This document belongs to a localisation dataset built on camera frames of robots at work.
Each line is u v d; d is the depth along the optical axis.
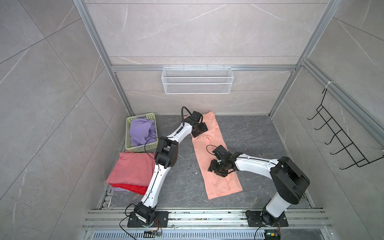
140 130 1.04
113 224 0.73
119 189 0.83
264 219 0.65
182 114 0.85
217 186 0.84
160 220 0.73
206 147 0.77
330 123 0.72
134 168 0.84
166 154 0.66
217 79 1.00
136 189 0.78
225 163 0.69
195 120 0.88
